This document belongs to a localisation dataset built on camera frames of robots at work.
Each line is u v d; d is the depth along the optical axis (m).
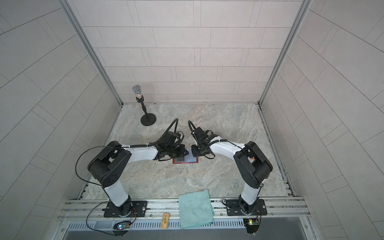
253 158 0.51
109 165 0.46
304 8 0.71
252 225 0.68
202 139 0.67
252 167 0.46
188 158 0.86
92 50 0.87
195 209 0.71
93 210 0.71
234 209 0.71
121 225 0.64
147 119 1.05
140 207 0.71
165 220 0.67
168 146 0.72
